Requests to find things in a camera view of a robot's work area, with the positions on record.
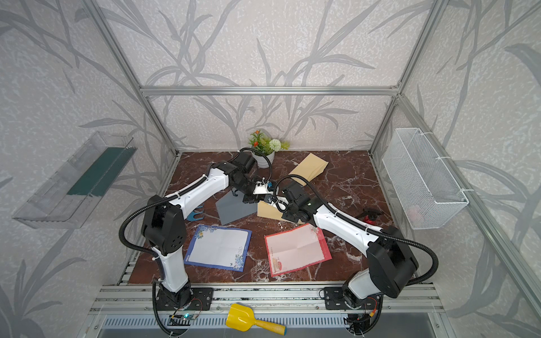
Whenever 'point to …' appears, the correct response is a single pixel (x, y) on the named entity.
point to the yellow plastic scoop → (241, 317)
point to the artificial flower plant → (262, 145)
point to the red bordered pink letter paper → (295, 248)
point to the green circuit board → (186, 316)
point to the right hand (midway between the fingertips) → (287, 201)
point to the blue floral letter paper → (219, 247)
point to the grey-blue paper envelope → (231, 208)
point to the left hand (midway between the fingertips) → (267, 196)
